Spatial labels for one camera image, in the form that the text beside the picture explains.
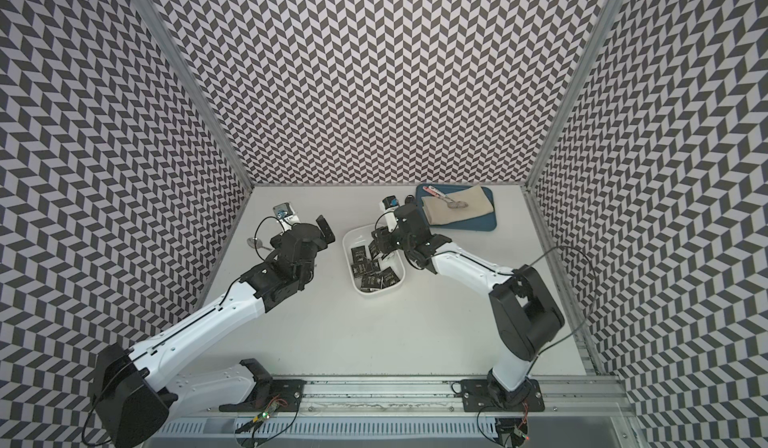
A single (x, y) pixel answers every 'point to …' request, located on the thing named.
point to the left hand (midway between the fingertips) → (309, 226)
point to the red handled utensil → (451, 202)
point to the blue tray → (482, 222)
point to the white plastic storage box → (359, 236)
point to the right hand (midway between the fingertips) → (381, 235)
